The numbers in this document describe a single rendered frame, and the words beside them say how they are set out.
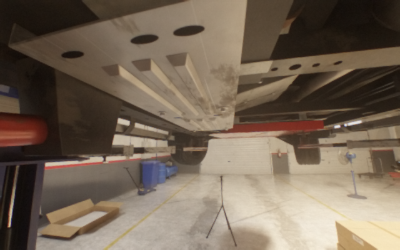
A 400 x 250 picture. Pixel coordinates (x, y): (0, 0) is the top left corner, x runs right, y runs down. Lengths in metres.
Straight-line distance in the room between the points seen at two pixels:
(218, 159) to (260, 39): 9.37
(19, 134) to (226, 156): 9.38
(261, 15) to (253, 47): 0.06
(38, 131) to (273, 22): 0.34
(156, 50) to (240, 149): 9.38
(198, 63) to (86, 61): 0.14
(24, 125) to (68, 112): 0.05
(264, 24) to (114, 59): 0.19
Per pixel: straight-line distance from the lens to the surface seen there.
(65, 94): 0.30
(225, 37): 0.18
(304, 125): 1.03
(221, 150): 9.51
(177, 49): 0.19
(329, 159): 10.95
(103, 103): 0.34
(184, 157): 2.12
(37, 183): 1.46
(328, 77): 0.86
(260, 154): 9.67
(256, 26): 0.22
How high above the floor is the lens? 1.49
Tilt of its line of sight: 10 degrees up
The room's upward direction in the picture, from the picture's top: 1 degrees counter-clockwise
